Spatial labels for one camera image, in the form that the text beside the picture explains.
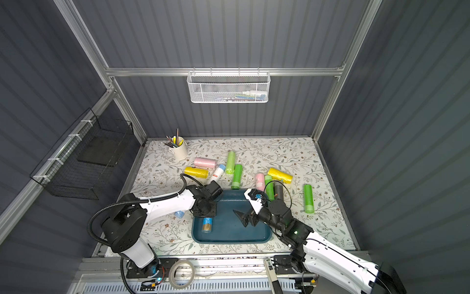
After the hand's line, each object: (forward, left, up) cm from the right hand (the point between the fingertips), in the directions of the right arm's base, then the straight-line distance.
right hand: (245, 201), depth 73 cm
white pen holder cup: (+35, +37, -8) cm, 51 cm away
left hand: (0, +15, -16) cm, 22 cm away
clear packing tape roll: (-23, +28, -14) cm, 39 cm away
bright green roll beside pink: (+14, -13, -15) cm, 25 cm away
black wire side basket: (+11, +67, +11) cm, 68 cm away
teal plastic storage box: (-4, +8, -19) cm, 21 cm away
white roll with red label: (+24, +15, -14) cm, 31 cm away
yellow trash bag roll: (+24, +26, -14) cm, 38 cm away
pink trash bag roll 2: (+18, -8, -14) cm, 24 cm away
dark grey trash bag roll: (+13, -18, -14) cm, 26 cm away
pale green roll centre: (+31, +8, -15) cm, 35 cm away
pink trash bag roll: (+30, +22, -13) cm, 40 cm away
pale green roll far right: (+11, -34, -19) cm, 40 cm away
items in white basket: (+51, -1, +16) cm, 54 cm away
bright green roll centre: (+22, +4, -15) cm, 27 cm away
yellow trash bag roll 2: (+22, -20, -15) cm, 33 cm away
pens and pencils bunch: (+40, +41, -8) cm, 58 cm away
